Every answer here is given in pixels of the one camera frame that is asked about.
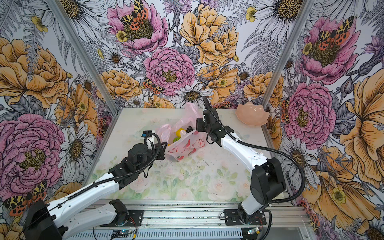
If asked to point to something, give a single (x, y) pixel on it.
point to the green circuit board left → (122, 233)
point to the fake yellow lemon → (178, 132)
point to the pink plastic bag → (181, 140)
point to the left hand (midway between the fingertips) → (167, 147)
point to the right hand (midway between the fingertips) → (201, 125)
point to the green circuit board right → (255, 230)
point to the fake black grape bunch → (189, 129)
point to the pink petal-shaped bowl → (251, 114)
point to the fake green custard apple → (176, 139)
